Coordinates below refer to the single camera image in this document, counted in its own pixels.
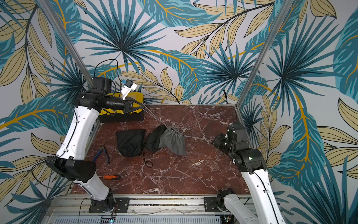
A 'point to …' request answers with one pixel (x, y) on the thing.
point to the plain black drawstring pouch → (151, 143)
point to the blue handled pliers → (102, 148)
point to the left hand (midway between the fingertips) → (141, 107)
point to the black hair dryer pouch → (130, 142)
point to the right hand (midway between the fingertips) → (215, 137)
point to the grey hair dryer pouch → (172, 142)
